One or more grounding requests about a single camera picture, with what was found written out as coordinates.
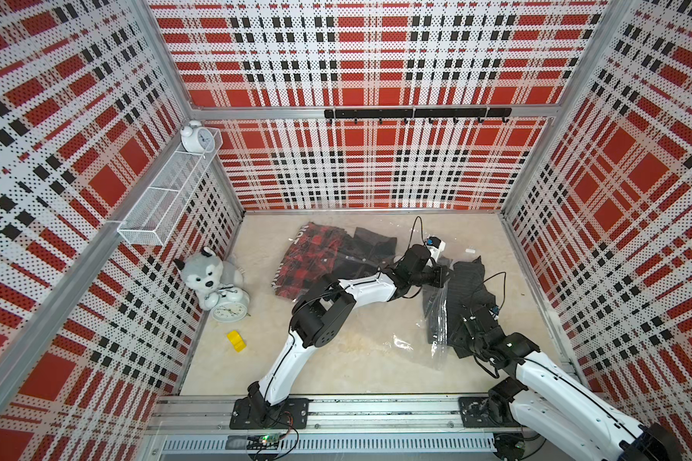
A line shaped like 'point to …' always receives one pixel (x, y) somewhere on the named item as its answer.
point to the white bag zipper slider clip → (470, 251)
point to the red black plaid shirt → (310, 257)
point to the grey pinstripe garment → (447, 305)
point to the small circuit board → (266, 441)
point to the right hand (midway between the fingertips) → (464, 334)
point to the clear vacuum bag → (410, 326)
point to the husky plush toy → (205, 274)
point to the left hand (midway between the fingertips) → (458, 272)
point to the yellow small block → (237, 341)
